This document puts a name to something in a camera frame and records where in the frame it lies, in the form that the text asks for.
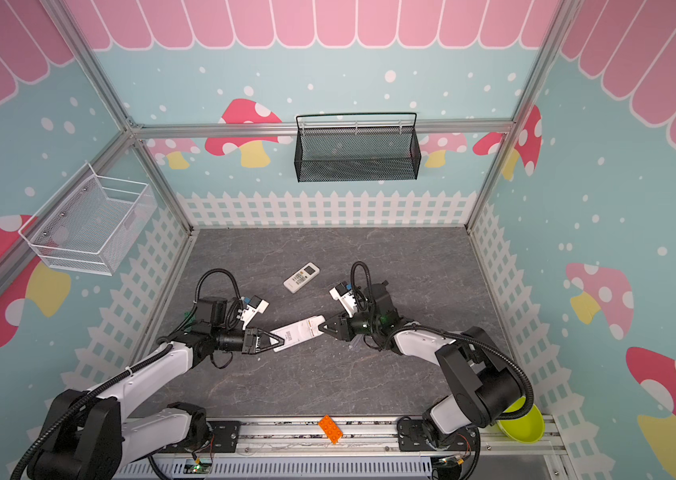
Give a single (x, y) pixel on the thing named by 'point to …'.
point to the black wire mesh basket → (357, 153)
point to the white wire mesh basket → (91, 223)
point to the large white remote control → (297, 332)
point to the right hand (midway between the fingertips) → (321, 326)
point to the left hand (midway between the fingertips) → (280, 349)
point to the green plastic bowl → (525, 429)
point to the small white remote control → (293, 283)
